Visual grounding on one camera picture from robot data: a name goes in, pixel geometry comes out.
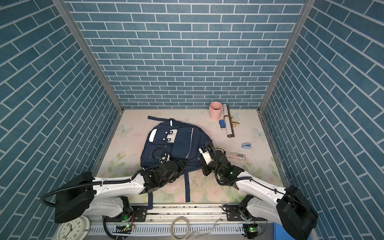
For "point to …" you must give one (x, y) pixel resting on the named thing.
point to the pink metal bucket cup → (215, 110)
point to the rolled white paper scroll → (228, 121)
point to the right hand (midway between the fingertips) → (197, 160)
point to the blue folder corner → (280, 233)
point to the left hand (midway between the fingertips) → (188, 163)
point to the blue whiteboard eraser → (222, 123)
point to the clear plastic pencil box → (234, 155)
